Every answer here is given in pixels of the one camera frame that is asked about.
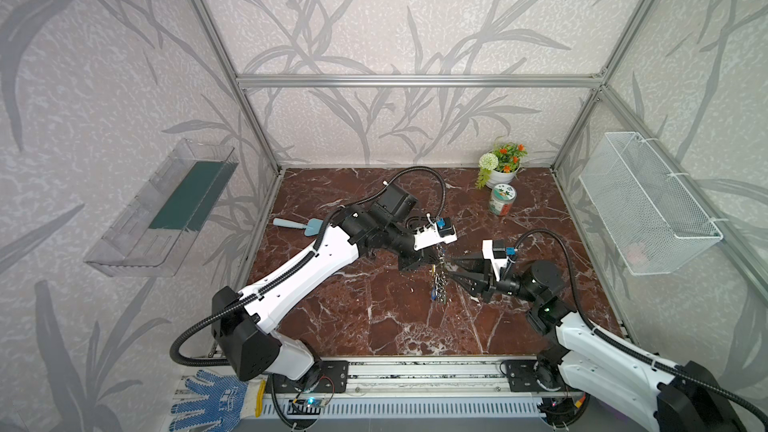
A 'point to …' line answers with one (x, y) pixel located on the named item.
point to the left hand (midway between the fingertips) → (439, 250)
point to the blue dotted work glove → (228, 398)
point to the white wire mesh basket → (651, 220)
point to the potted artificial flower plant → (500, 165)
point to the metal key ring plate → (439, 292)
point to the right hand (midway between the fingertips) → (453, 258)
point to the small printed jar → (501, 199)
